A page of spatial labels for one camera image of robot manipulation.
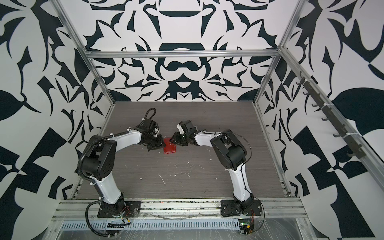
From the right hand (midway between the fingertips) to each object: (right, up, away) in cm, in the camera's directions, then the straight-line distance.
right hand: (171, 140), depth 95 cm
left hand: (-3, -2, 0) cm, 4 cm away
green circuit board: (+38, -36, -22) cm, 57 cm away
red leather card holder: (-2, -5, 0) cm, 5 cm away
